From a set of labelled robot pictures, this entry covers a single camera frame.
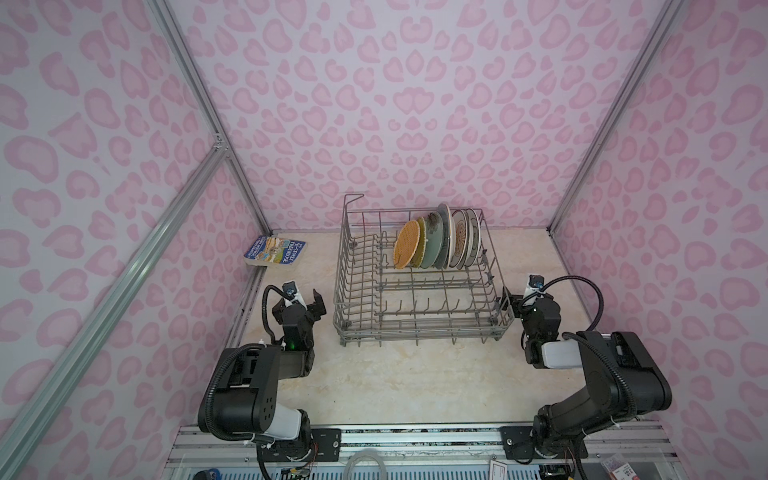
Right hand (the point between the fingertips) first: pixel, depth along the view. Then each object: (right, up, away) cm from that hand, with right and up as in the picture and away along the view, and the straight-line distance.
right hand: (522, 285), depth 91 cm
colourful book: (-84, +11, +19) cm, 87 cm away
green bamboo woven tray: (-30, +13, +3) cm, 33 cm away
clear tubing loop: (-46, -40, -17) cm, 63 cm away
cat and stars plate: (-21, +12, +1) cm, 24 cm away
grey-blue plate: (-23, +22, +2) cm, 32 cm away
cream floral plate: (-14, +14, +1) cm, 20 cm away
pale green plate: (-26, +14, +6) cm, 30 cm away
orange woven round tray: (-35, +13, +15) cm, 40 cm away
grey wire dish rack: (-44, -7, +4) cm, 45 cm away
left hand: (-67, -1, -2) cm, 67 cm away
